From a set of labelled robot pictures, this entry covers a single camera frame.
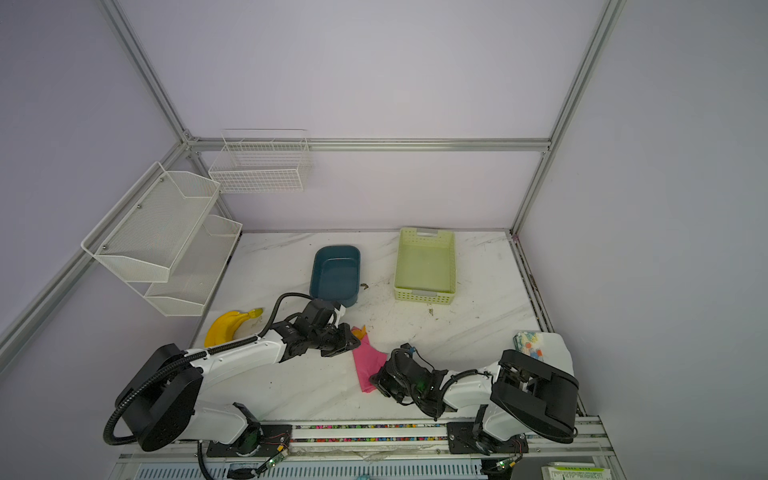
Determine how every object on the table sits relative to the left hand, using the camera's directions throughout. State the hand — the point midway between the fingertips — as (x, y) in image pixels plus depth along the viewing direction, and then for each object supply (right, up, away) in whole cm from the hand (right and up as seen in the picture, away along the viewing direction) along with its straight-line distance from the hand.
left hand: (359, 345), depth 84 cm
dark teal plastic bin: (-10, +19, +18) cm, 28 cm away
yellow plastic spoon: (-1, +1, +7) cm, 7 cm away
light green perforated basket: (+22, +21, +27) cm, 41 cm away
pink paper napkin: (+2, -6, +2) cm, 7 cm away
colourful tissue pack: (+55, -1, +1) cm, 55 cm away
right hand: (+2, -9, -3) cm, 10 cm away
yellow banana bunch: (-42, +4, +5) cm, 43 cm away
